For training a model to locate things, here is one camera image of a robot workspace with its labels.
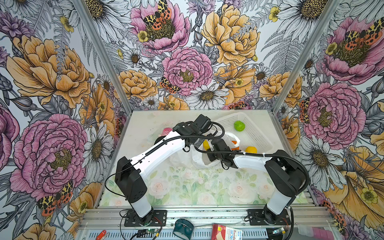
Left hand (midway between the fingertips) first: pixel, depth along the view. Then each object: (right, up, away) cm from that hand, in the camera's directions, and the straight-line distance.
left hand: (191, 139), depth 80 cm
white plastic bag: (+2, -10, -1) cm, 10 cm away
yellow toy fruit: (+36, -8, +14) cm, 40 cm away
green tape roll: (-3, -37, -15) cm, 40 cm away
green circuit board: (-18, -42, -9) cm, 47 cm away
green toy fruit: (+32, +7, +25) cm, 41 cm away
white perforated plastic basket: (+39, +1, +25) cm, 46 cm away
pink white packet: (+57, -42, -11) cm, 72 cm away
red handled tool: (-41, -42, -10) cm, 60 cm away
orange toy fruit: (+23, -5, -2) cm, 23 cm away
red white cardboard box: (+13, -40, -13) cm, 44 cm away
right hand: (+11, -10, +13) cm, 20 cm away
